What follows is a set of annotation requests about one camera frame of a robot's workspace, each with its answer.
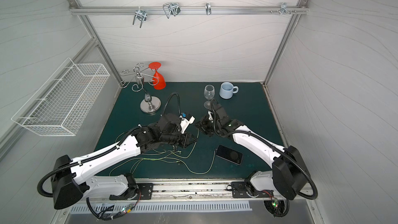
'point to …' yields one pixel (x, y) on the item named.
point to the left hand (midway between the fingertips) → (195, 141)
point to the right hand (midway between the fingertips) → (193, 124)
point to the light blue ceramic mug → (227, 89)
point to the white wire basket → (60, 106)
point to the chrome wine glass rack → (148, 106)
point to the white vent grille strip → (110, 209)
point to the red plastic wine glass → (161, 84)
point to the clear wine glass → (209, 92)
